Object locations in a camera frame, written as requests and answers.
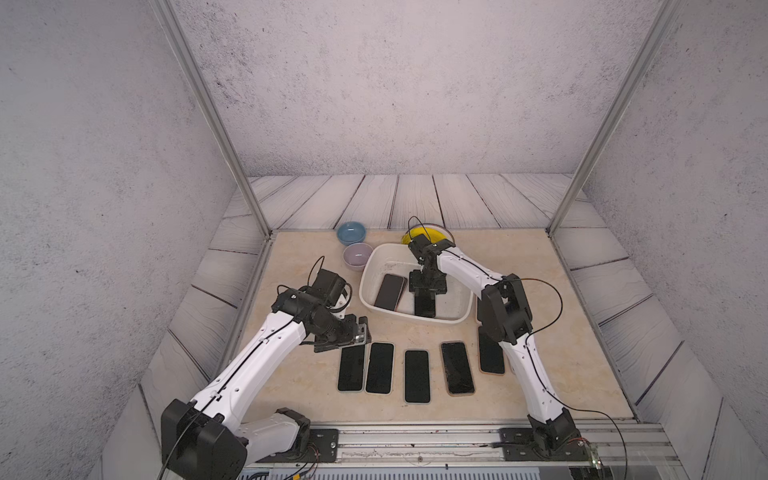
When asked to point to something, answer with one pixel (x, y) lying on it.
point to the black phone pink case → (457, 370)
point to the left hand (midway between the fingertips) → (361, 341)
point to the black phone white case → (379, 377)
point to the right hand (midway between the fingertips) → (421, 291)
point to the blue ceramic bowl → (351, 232)
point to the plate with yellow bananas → (433, 233)
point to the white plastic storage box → (397, 259)
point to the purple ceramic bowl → (356, 255)
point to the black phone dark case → (416, 376)
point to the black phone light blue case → (351, 372)
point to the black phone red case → (390, 292)
